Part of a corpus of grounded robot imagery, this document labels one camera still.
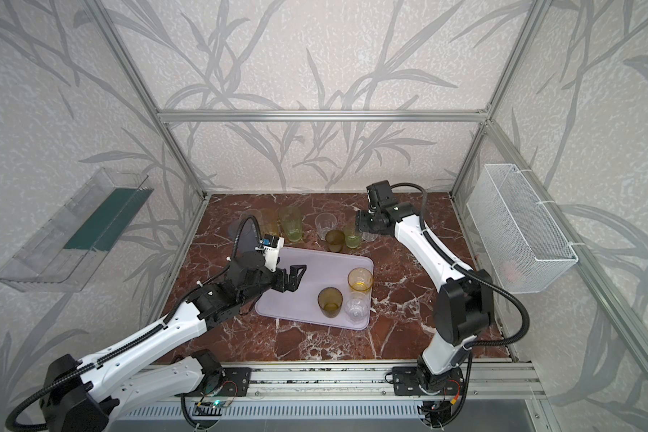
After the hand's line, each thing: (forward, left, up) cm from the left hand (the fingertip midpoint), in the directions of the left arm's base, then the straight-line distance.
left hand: (294, 265), depth 76 cm
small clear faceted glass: (-7, -18, -12) cm, 23 cm away
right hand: (+16, -21, 0) cm, 27 cm away
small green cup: (+22, -18, -18) cm, 34 cm away
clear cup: (+22, -25, -17) cm, 37 cm away
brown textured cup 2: (+20, -11, -17) cm, 29 cm away
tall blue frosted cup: (+19, +24, -7) cm, 32 cm away
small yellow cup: (+2, -20, -14) cm, 24 cm away
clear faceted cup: (+28, -7, -16) cm, 33 cm away
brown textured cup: (-4, -10, -15) cm, 19 cm away
